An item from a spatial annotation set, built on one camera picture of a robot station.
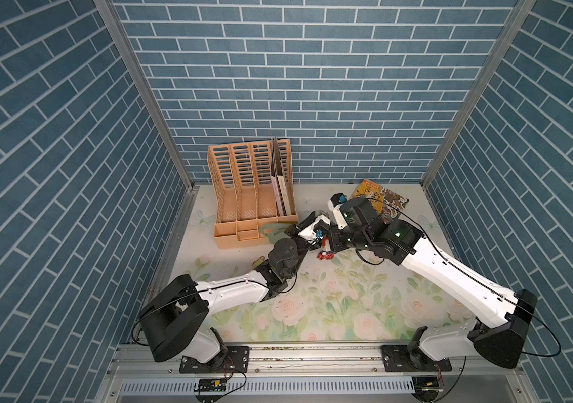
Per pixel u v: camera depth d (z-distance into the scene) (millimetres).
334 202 646
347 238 601
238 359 727
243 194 1158
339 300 861
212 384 719
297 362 747
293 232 683
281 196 892
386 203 1120
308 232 649
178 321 423
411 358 666
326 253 744
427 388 706
